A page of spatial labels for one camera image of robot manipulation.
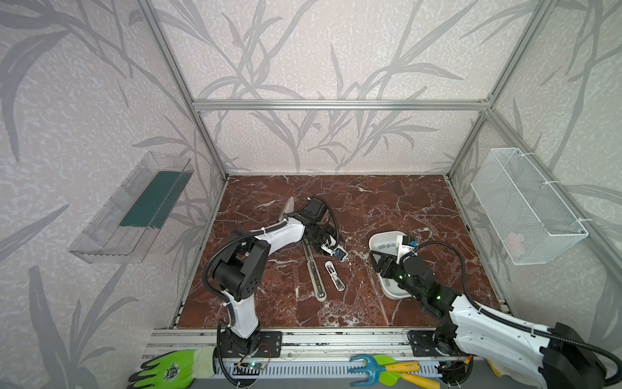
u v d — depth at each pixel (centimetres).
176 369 69
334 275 87
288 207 106
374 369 68
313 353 72
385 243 95
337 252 76
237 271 48
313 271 89
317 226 79
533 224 61
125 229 63
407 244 72
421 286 61
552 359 41
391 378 68
